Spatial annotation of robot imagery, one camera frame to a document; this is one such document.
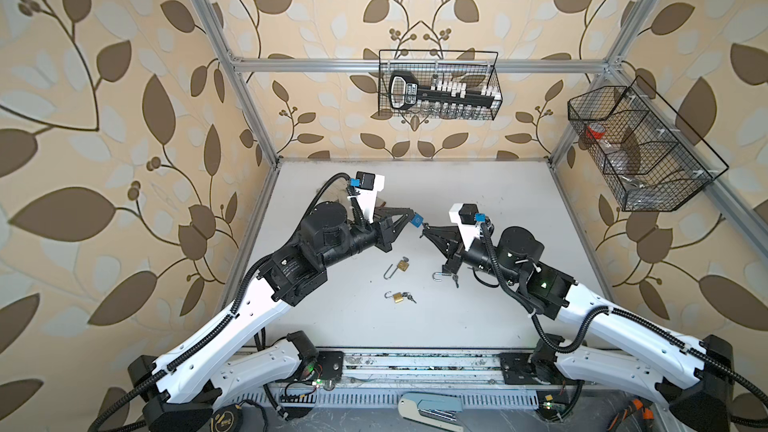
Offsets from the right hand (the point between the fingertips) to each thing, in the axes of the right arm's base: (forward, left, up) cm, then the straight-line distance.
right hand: (427, 231), depth 64 cm
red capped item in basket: (+35, -54, -2) cm, 64 cm away
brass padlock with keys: (-2, +6, -32) cm, 32 cm away
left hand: (0, +3, +8) cm, 8 cm away
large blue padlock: (0, +3, +4) cm, 5 cm away
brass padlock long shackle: (+7, +5, -31) cm, 32 cm away
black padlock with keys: (+3, -11, -32) cm, 34 cm away
